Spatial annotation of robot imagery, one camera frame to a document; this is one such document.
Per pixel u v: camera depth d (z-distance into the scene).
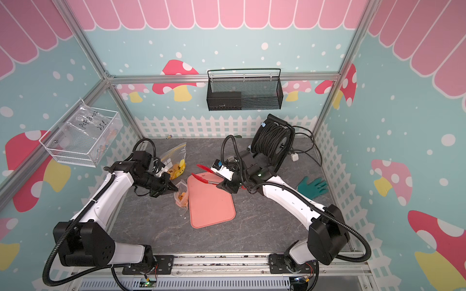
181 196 0.85
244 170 0.60
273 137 0.89
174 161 0.94
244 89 0.95
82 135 0.73
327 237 0.41
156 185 0.70
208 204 0.91
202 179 0.76
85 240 0.41
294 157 1.06
